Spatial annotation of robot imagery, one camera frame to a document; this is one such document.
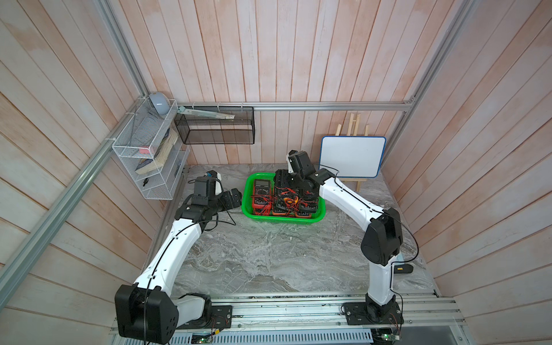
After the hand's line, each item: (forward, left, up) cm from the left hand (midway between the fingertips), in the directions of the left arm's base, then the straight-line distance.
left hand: (232, 199), depth 82 cm
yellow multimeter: (+6, -24, -9) cm, 26 cm away
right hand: (+11, -18, 0) cm, 22 cm away
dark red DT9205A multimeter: (+6, -11, -10) cm, 16 cm away
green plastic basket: (+5, -4, -13) cm, 14 cm away
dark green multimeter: (+3, -31, -11) cm, 33 cm away
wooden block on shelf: (+11, +26, +13) cm, 31 cm away
